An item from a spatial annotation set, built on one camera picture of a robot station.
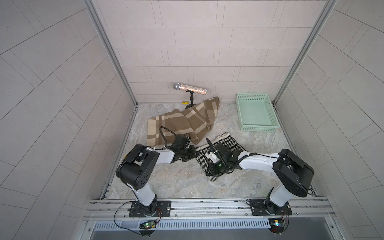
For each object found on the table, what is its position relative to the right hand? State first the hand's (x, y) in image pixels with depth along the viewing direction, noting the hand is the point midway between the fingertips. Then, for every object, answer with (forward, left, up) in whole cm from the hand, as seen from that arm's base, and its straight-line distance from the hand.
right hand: (207, 174), depth 82 cm
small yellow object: (+55, +12, +4) cm, 56 cm away
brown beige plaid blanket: (+36, +5, +1) cm, 37 cm away
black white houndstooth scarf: (+5, +1, +4) cm, 7 cm away
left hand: (+14, +3, 0) cm, 14 cm away
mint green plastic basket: (+39, -38, +5) cm, 55 cm away
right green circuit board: (-24, -30, -1) cm, 38 cm away
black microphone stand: (+49, +7, +13) cm, 51 cm away
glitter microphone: (+49, +15, +24) cm, 57 cm away
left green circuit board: (-21, +28, +4) cm, 36 cm away
